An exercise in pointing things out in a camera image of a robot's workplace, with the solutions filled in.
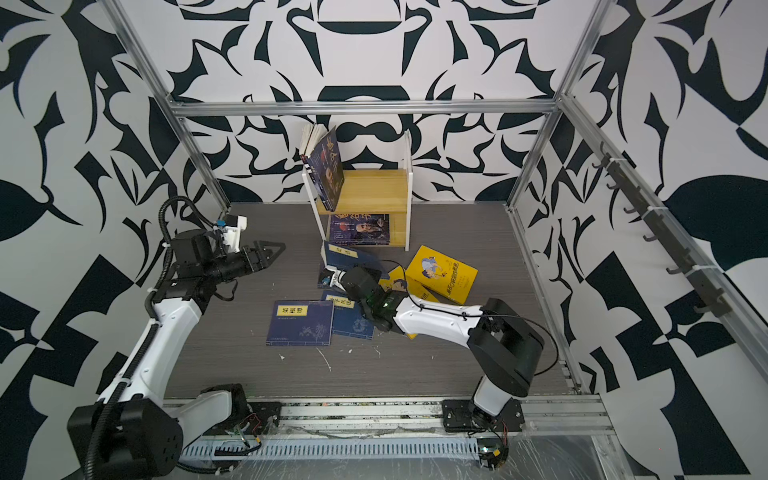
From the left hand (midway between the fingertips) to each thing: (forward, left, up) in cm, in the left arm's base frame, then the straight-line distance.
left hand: (278, 244), depth 76 cm
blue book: (-2, -14, -6) cm, 16 cm away
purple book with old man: (+21, -11, +8) cm, 25 cm away
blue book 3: (-8, -15, -26) cm, 31 cm away
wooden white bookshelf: (+26, -25, -8) cm, 37 cm away
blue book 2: (-10, -2, -25) cm, 27 cm away
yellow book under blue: (0, -35, -25) cm, 44 cm away
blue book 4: (+3, -14, -11) cm, 18 cm away
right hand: (+1, -21, -9) cm, 23 cm away
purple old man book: (+21, -19, -20) cm, 34 cm away
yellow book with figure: (+5, -45, -25) cm, 52 cm away
